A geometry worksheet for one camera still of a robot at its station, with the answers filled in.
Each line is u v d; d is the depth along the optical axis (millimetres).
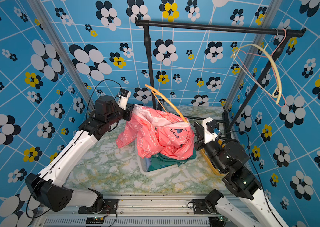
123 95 598
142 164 794
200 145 489
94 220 722
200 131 505
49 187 381
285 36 517
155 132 693
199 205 731
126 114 642
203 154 865
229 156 382
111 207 728
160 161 804
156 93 559
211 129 426
